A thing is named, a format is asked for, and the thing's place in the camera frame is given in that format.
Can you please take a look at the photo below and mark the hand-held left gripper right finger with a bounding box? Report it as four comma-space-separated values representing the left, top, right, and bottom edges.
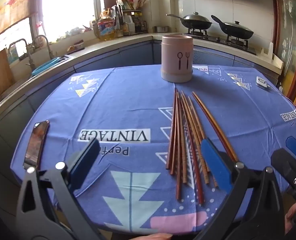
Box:
194, 138, 286, 240

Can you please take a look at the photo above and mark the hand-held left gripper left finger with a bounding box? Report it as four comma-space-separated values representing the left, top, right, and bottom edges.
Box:
16, 138, 106, 240

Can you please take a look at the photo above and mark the bunch of wooden chopsticks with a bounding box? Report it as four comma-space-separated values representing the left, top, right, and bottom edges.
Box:
165, 88, 239, 205

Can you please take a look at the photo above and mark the pink ceramic utensil holder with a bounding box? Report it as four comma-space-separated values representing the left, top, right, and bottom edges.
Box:
161, 35, 194, 83

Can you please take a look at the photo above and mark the person's right hand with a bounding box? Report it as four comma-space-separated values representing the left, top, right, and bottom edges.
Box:
284, 201, 296, 228

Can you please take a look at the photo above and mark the black smartphone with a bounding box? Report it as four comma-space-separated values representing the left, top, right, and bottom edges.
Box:
22, 120, 50, 170

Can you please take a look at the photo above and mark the blue printed tablecloth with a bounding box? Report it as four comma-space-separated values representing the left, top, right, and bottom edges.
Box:
10, 65, 296, 235

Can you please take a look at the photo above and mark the white remote device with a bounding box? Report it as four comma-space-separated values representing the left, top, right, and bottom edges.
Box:
255, 76, 271, 88

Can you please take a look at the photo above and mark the blue plastic basin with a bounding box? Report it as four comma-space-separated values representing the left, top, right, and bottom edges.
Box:
31, 57, 63, 77

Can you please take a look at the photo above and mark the stainless steel sink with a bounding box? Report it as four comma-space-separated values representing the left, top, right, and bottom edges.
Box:
25, 54, 73, 80

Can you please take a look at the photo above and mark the kitchen counter with blue cabinets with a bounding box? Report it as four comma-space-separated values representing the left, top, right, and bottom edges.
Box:
0, 31, 285, 230

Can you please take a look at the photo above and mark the wooden framed glass door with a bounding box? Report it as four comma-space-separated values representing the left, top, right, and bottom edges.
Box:
272, 0, 296, 100

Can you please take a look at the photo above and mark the angular steel faucet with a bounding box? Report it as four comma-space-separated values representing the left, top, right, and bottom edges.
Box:
8, 39, 36, 72

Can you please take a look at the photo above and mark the wooden cutting board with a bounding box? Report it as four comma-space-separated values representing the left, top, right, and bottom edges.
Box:
0, 49, 14, 98

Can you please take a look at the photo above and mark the arched steel faucet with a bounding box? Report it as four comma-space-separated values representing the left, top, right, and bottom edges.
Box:
32, 35, 54, 60

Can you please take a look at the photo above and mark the black gas stove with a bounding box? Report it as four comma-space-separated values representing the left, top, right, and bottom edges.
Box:
180, 29, 257, 55

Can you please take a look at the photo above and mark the large cooking oil bottle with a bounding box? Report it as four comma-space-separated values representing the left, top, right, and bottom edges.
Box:
94, 11, 116, 42

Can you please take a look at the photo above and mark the dark wok lid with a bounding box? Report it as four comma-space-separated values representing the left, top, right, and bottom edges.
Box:
222, 21, 252, 32

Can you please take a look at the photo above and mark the white plastic jug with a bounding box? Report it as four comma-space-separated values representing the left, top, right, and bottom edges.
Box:
123, 15, 135, 35

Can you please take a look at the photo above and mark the metal spice rack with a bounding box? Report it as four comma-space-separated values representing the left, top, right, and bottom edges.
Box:
115, 9, 148, 36

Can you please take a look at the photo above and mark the stainless steel wok lid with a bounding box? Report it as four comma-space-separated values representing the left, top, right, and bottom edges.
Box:
183, 12, 210, 22

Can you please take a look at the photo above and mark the kitchen window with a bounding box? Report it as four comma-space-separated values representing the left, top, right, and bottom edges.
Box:
0, 0, 128, 63

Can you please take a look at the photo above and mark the bunch of seasoning packets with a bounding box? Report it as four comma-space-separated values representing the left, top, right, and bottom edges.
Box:
117, 0, 146, 10

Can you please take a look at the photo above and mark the printed window blind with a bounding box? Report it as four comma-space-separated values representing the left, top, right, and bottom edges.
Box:
0, 0, 42, 43

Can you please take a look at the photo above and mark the black wok with short handle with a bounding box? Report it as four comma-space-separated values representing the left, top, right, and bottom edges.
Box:
210, 15, 254, 40

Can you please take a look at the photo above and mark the black wok with long handle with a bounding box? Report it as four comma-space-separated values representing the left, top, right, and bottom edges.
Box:
166, 14, 212, 30

